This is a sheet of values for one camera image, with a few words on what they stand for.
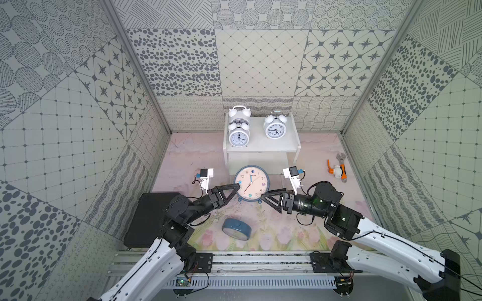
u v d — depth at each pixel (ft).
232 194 1.99
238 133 2.16
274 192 2.06
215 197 1.88
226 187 1.98
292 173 1.93
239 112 2.30
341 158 3.53
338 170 3.28
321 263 2.40
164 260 1.66
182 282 2.35
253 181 2.04
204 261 2.42
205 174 2.05
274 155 2.95
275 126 2.25
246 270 2.38
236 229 2.35
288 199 1.78
